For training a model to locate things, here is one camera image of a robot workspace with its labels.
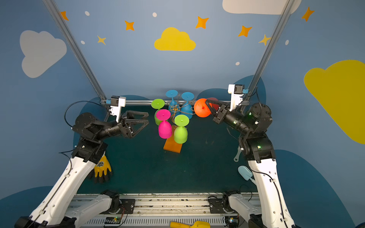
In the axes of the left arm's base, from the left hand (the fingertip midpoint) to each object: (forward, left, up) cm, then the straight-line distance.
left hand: (149, 116), depth 54 cm
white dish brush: (+11, -52, -46) cm, 70 cm away
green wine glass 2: (+7, -12, -21) cm, 25 cm away
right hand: (+5, -23, +4) cm, 24 cm away
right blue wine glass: (+25, -14, -21) cm, 36 cm away
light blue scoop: (-5, -53, -46) cm, 70 cm away
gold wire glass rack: (+10, -8, -13) cm, 18 cm away
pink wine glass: (+10, -3, -22) cm, 25 cm away
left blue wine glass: (+20, -7, -15) cm, 26 cm away
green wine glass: (+20, +1, -13) cm, 24 cm away
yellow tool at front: (-31, -21, -43) cm, 58 cm away
